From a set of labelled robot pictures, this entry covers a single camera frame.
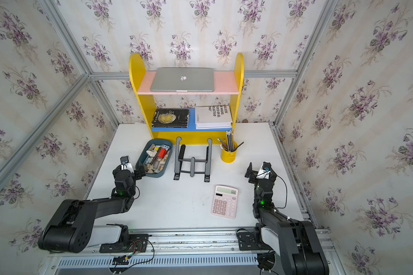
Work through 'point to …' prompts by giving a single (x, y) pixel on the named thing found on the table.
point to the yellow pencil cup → (229, 157)
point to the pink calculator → (224, 202)
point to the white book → (213, 117)
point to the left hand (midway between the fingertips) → (133, 164)
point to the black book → (170, 118)
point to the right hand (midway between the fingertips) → (262, 165)
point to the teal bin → (154, 157)
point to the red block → (161, 153)
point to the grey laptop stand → (192, 166)
